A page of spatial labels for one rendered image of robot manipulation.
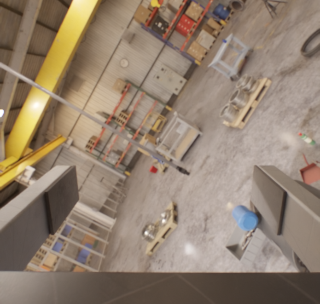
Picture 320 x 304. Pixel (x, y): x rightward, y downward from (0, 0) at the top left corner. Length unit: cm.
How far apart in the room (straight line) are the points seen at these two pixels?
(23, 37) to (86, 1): 312
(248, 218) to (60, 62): 1115
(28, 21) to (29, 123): 454
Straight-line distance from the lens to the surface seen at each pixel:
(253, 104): 540
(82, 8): 1216
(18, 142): 1360
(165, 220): 589
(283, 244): 198
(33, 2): 1232
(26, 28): 1230
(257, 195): 17
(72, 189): 16
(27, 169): 1330
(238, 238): 367
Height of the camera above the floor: 220
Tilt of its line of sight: 10 degrees down
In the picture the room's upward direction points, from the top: 59 degrees counter-clockwise
